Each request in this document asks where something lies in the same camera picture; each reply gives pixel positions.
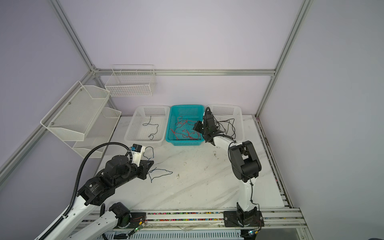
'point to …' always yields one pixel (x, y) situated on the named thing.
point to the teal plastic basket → (194, 112)
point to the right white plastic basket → (230, 120)
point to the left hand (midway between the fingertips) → (151, 163)
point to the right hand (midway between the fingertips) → (192, 123)
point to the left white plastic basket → (149, 125)
